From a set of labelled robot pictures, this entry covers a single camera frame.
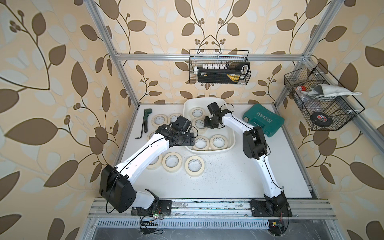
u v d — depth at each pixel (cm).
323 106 74
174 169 86
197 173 84
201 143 99
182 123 61
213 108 87
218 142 98
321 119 72
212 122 92
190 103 113
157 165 87
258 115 108
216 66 83
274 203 64
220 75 84
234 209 75
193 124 102
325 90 63
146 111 115
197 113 115
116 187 40
